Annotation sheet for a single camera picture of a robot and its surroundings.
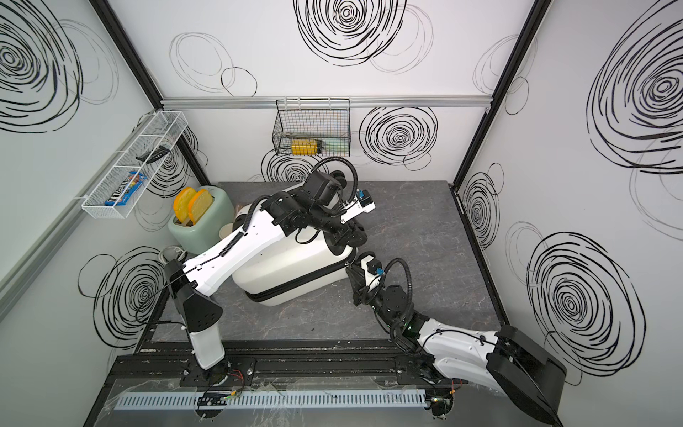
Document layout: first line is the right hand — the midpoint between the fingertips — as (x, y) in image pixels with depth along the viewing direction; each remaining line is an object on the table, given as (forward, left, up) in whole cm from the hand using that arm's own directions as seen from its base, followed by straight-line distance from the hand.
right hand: (352, 268), depth 76 cm
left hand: (+5, -3, +11) cm, 12 cm away
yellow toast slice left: (+19, +56, +6) cm, 60 cm away
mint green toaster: (+13, +51, -4) cm, 53 cm away
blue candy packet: (+10, +62, +19) cm, 66 cm away
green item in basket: (+36, +6, +17) cm, 40 cm away
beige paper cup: (+19, +47, -10) cm, 52 cm away
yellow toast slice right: (+19, +51, +5) cm, 55 cm away
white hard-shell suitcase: (-3, +14, +6) cm, 15 cm away
